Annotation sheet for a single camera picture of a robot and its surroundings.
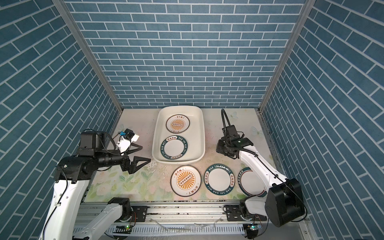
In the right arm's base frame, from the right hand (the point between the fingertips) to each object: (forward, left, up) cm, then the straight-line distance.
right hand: (217, 146), depth 85 cm
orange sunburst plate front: (-17, +17, -12) cm, 27 cm away
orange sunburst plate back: (+23, +29, -10) cm, 38 cm away
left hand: (-17, +32, +18) cm, 40 cm away
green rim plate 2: (-14, -2, -13) cm, 19 cm away
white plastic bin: (+16, +16, -14) cm, 27 cm away
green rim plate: (+3, +28, -10) cm, 30 cm away
